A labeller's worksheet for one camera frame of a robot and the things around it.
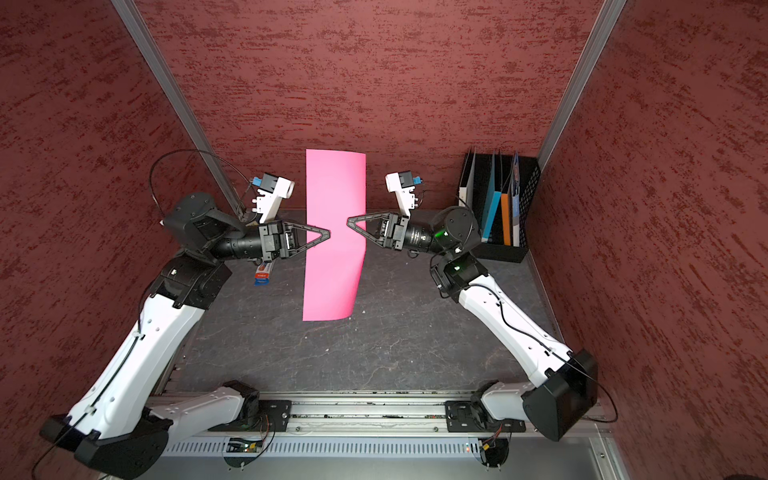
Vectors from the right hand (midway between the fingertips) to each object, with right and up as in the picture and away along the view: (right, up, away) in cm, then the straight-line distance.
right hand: (347, 232), depth 53 cm
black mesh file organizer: (+40, +13, +34) cm, 54 cm away
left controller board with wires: (-29, -54, +19) cm, 65 cm away
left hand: (-4, -2, -2) cm, 5 cm away
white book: (+30, +13, +34) cm, 47 cm away
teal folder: (+38, +9, +35) cm, 52 cm away
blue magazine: (+45, +9, +34) cm, 58 cm away
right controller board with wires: (+32, -51, +15) cm, 62 cm away
